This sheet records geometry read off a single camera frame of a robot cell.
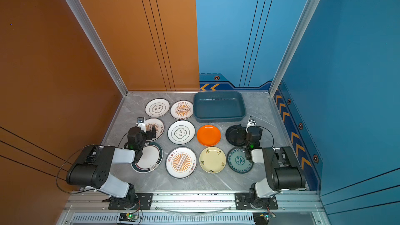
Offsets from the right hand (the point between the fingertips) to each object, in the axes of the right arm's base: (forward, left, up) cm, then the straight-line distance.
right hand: (247, 125), depth 94 cm
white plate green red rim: (-19, +56, -4) cm, 59 cm away
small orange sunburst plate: (+17, +42, -4) cm, 45 cm away
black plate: (-4, +11, -5) cm, 12 cm away
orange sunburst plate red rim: (+3, +56, -4) cm, 56 cm away
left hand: (0, +62, +1) cm, 62 cm away
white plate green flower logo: (-2, +41, -4) cm, 41 cm away
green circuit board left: (-45, +61, -7) cm, 76 cm away
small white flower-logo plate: (+19, +60, -4) cm, 63 cm away
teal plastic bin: (+21, +15, -6) cm, 26 cm away
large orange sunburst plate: (-21, +39, -5) cm, 45 cm away
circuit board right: (-45, 0, -7) cm, 46 cm away
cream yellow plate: (-19, +22, -6) cm, 29 cm away
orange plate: (-3, +24, -7) cm, 25 cm away
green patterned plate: (-20, +8, -6) cm, 22 cm away
